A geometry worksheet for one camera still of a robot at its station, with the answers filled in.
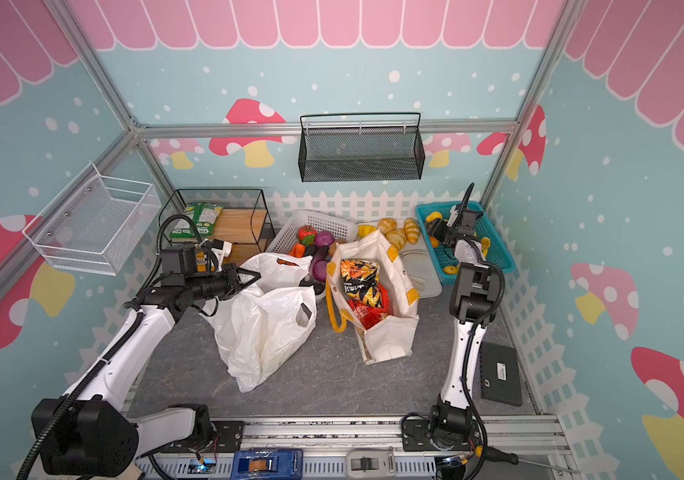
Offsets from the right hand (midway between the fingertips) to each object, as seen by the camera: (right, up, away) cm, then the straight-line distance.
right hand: (434, 224), depth 110 cm
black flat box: (+10, -45, -27) cm, 54 cm away
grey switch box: (-26, -59, -42) cm, 77 cm away
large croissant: (-14, -5, +1) cm, 14 cm away
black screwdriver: (+8, -60, -40) cm, 72 cm away
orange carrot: (-50, -10, -2) cm, 51 cm away
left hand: (-54, -18, -33) cm, 66 cm away
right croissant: (-7, -2, +6) cm, 10 cm away
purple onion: (-41, -5, -1) cm, 41 cm away
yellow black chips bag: (-28, -19, -24) cm, 42 cm away
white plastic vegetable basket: (-54, -5, -2) cm, 55 cm away
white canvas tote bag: (-19, -34, -31) cm, 49 cm away
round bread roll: (-17, 0, +6) cm, 18 cm away
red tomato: (-47, -4, -1) cm, 47 cm away
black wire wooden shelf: (-68, -1, -8) cm, 68 cm away
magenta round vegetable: (-41, -17, -12) cm, 46 cm away
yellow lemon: (0, +4, +3) cm, 5 cm away
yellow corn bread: (-25, -2, +6) cm, 26 cm away
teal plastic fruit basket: (+18, -7, -7) cm, 21 cm away
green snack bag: (-79, +1, -11) cm, 80 cm away
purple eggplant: (-42, -11, -2) cm, 44 cm away
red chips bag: (-25, -30, -23) cm, 45 cm away
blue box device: (-50, -59, -43) cm, 88 cm away
